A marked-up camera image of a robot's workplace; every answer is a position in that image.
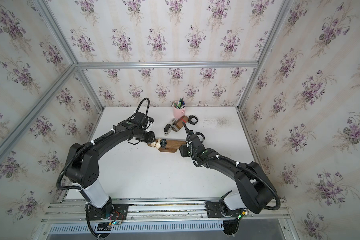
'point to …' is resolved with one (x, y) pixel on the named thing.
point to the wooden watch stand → (172, 146)
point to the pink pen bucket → (179, 113)
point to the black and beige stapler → (168, 127)
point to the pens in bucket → (181, 104)
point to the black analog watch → (163, 143)
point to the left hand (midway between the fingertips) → (153, 139)
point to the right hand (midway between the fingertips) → (185, 148)
